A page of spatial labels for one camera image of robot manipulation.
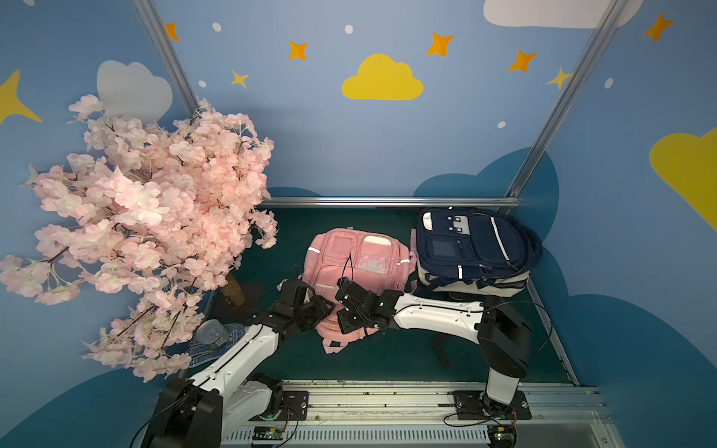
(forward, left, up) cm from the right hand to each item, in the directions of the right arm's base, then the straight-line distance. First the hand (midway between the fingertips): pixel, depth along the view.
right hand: (342, 318), depth 83 cm
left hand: (+4, +3, 0) cm, 5 cm away
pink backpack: (+24, -9, -3) cm, 26 cm away
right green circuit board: (-25, -45, -11) cm, 53 cm away
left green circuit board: (-29, +17, -9) cm, 35 cm away
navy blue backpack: (+29, -46, -2) cm, 54 cm away
